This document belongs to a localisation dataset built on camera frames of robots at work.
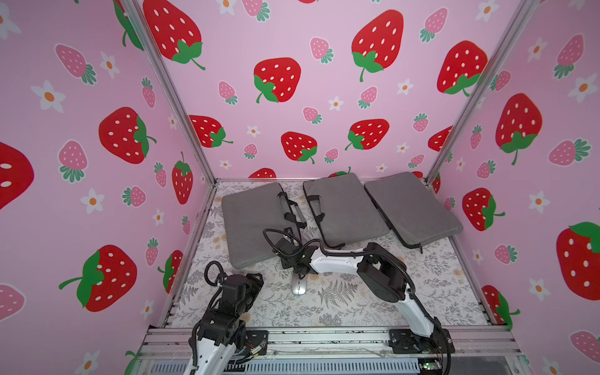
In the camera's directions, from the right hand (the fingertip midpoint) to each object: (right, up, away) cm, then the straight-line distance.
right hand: (282, 259), depth 93 cm
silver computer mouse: (+7, -8, -9) cm, 14 cm away
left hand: (-6, -5, -10) cm, 13 cm away
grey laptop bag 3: (-17, +18, +14) cm, 28 cm away
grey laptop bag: (+26, +20, +12) cm, 35 cm away
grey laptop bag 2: (+60, +18, +14) cm, 64 cm away
